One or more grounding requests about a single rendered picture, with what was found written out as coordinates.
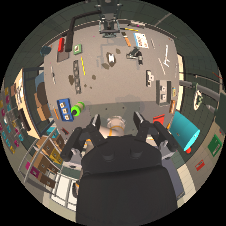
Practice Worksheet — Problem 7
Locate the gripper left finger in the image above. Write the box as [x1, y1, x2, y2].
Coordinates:
[60, 113, 107, 162]

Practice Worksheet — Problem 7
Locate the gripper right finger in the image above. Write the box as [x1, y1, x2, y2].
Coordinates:
[133, 111, 179, 153]

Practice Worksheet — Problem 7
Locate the blue tray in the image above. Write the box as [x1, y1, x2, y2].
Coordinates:
[56, 98, 75, 122]

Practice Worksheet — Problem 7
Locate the grey finished tray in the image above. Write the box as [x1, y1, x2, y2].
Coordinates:
[155, 79, 172, 107]

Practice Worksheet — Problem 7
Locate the grey toggle clamp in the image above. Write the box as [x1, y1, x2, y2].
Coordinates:
[126, 46, 144, 66]

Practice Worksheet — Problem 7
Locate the red block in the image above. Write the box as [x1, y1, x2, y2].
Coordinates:
[57, 37, 65, 53]

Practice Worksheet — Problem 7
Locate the red pad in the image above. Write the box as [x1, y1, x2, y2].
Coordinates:
[152, 113, 166, 124]

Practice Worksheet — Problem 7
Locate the teal bin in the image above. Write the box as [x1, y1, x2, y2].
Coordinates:
[169, 111, 201, 154]

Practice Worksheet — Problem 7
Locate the orange box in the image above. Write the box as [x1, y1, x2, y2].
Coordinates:
[169, 99, 176, 114]

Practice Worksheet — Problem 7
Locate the green and tan spool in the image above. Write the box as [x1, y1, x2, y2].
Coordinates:
[70, 101, 85, 117]

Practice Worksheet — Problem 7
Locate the orange pencil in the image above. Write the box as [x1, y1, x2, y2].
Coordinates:
[52, 105, 59, 120]

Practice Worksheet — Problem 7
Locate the grey shelf unit with boxes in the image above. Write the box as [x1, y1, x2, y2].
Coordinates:
[17, 126, 64, 190]

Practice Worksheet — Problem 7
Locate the red sign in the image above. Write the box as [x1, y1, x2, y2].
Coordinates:
[195, 159, 206, 171]

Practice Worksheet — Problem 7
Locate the white disc with green hub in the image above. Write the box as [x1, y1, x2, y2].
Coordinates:
[193, 90, 204, 111]

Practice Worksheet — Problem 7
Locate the cardboard box stack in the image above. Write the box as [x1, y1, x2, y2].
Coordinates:
[34, 82, 52, 122]

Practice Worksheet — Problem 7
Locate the green sign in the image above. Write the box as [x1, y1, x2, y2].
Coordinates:
[207, 134, 223, 158]

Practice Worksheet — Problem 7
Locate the grey pipe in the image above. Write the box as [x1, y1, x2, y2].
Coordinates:
[178, 80, 222, 102]

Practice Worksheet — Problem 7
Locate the dark green machine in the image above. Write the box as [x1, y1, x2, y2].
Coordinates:
[205, 91, 226, 135]

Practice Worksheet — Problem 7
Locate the wooden desk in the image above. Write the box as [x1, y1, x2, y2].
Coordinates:
[12, 67, 42, 140]

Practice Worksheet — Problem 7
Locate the grey-white hand tool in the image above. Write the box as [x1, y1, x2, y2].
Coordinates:
[50, 65, 57, 85]

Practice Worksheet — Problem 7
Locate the rack of coloured bins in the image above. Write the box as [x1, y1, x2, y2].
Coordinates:
[0, 86, 25, 155]

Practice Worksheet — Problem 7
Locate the yellow pencil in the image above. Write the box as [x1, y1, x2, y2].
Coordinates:
[80, 56, 86, 76]

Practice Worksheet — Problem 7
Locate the flat grey plate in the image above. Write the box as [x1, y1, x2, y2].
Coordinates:
[56, 51, 70, 63]

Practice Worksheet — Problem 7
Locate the green box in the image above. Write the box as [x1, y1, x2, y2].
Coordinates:
[73, 43, 83, 56]

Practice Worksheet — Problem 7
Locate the teal mug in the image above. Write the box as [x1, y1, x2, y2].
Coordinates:
[40, 45, 53, 57]

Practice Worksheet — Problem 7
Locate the printed paper sheet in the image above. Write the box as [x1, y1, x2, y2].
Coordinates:
[133, 32, 149, 49]

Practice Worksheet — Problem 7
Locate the grey box with pink parts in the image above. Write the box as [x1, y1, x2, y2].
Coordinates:
[129, 21, 146, 29]

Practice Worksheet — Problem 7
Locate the yellow handled screwdriver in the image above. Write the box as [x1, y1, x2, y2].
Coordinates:
[166, 115, 174, 130]

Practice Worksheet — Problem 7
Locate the dark grey perforated rail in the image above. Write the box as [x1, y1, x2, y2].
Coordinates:
[72, 59, 82, 95]

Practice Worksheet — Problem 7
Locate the black cable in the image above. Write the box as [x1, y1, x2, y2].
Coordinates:
[179, 71, 222, 84]

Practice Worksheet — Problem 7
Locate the white T-handle tool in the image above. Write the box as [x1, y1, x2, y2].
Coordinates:
[163, 44, 170, 68]

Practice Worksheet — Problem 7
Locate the orange handled brush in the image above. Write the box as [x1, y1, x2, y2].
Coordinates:
[121, 32, 132, 47]

